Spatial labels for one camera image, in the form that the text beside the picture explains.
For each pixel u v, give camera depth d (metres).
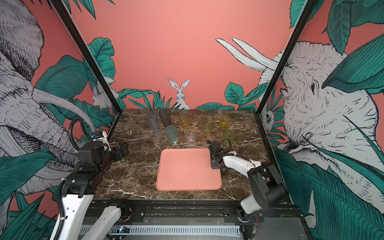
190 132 1.05
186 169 0.91
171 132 0.98
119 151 0.60
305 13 0.71
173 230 0.70
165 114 1.01
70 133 0.44
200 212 0.76
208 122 1.20
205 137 1.01
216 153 0.71
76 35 0.78
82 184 0.44
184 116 1.17
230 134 1.07
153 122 1.03
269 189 0.44
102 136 0.59
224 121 1.05
